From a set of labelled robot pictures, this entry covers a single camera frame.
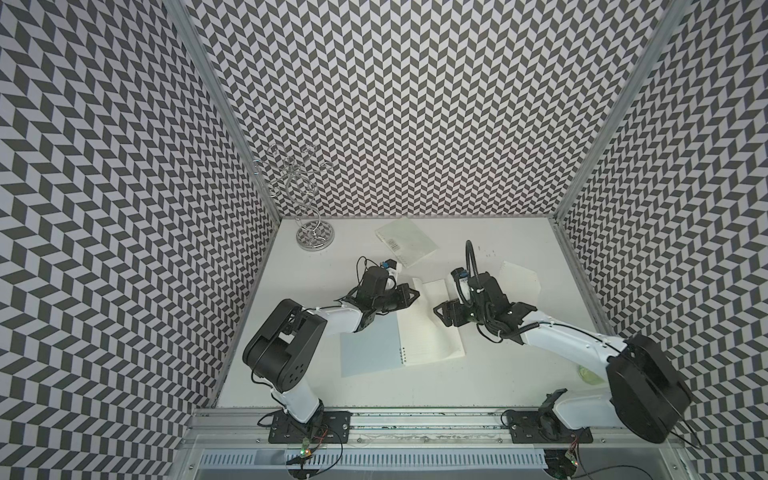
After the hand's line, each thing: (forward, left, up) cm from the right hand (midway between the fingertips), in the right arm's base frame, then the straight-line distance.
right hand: (445, 311), depth 86 cm
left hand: (+5, +7, 0) cm, 8 cm away
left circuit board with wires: (-34, +33, -6) cm, 48 cm away
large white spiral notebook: (-5, +10, -5) cm, 12 cm away
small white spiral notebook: (+30, +9, -6) cm, 32 cm away
